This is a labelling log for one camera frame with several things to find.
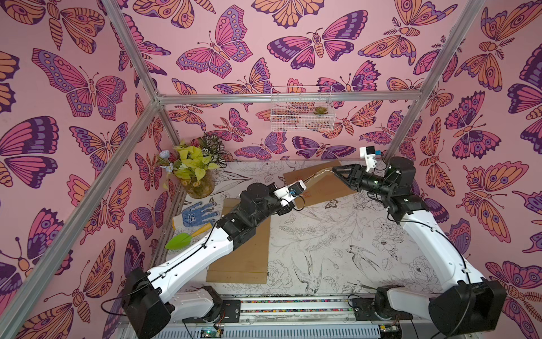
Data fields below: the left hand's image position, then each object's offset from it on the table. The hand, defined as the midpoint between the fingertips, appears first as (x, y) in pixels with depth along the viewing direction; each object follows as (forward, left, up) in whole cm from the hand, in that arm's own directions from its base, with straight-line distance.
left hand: (294, 182), depth 70 cm
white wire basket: (+42, -5, +2) cm, 42 cm away
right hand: (+3, -14, +2) cm, 15 cm away
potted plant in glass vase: (+17, +40, -9) cm, 45 cm away
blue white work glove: (+7, +43, -33) cm, 55 cm away
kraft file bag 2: (-16, +18, -33) cm, 40 cm away
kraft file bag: (+9, -13, -14) cm, 21 cm away
